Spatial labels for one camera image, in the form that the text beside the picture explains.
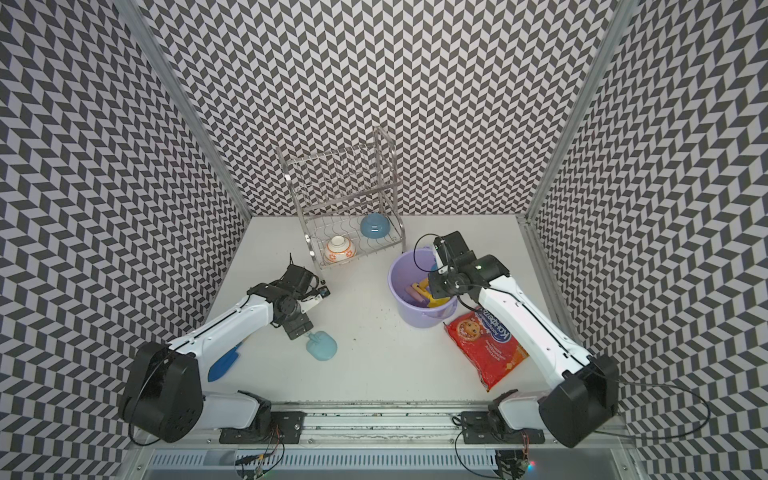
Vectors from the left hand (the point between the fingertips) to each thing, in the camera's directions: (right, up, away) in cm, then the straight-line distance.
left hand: (287, 312), depth 86 cm
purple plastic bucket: (+36, +13, -2) cm, 38 cm away
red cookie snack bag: (+59, -9, -4) cm, 60 cm away
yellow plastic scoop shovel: (+40, +6, +8) cm, 42 cm away
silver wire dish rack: (+18, +33, -4) cm, 38 cm away
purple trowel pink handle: (+39, +3, +7) cm, 39 cm away
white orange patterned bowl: (+13, +19, +10) cm, 25 cm away
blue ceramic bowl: (+24, +27, +21) cm, 41 cm away
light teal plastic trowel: (+10, -10, 0) cm, 14 cm away
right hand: (+44, +8, -8) cm, 45 cm away
